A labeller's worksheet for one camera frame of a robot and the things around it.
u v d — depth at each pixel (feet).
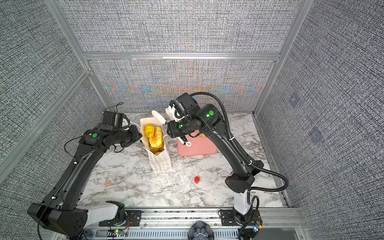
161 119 2.10
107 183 2.74
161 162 2.64
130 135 2.07
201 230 2.26
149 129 2.54
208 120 1.38
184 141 1.92
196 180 2.74
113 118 1.75
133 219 2.40
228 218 2.40
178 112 1.61
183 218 2.45
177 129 1.84
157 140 2.45
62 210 1.24
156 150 2.69
